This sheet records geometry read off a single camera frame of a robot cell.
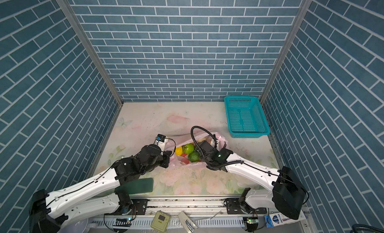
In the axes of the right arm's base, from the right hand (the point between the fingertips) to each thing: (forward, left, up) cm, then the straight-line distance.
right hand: (205, 152), depth 83 cm
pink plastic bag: (-8, +15, +7) cm, 19 cm away
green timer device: (-33, +19, -7) cm, 38 cm away
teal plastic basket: (+36, -29, -9) cm, 47 cm away
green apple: (+3, +10, -3) cm, 11 cm away
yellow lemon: (+2, +16, -4) cm, 17 cm away
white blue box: (-27, -36, -8) cm, 46 cm away
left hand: (-5, +16, +7) cm, 18 cm away
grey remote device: (-33, +5, -7) cm, 34 cm away
